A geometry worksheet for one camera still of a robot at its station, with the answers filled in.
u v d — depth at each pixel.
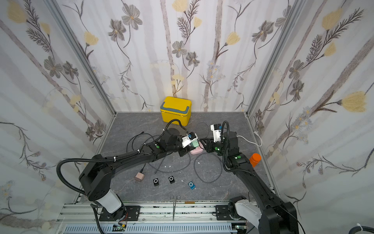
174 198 0.80
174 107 1.05
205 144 0.77
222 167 0.61
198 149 0.93
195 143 0.79
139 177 0.84
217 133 0.71
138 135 1.06
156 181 0.84
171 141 0.64
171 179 0.85
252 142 1.02
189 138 0.69
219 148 0.67
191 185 0.82
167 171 0.89
